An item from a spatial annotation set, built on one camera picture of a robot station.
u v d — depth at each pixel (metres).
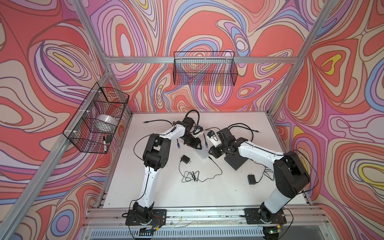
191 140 0.89
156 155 0.59
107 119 0.74
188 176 0.86
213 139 0.79
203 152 0.95
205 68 0.96
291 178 0.46
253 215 0.73
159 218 0.72
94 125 0.72
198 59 0.88
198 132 0.88
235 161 0.92
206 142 1.02
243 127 1.11
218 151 0.78
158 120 1.16
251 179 0.84
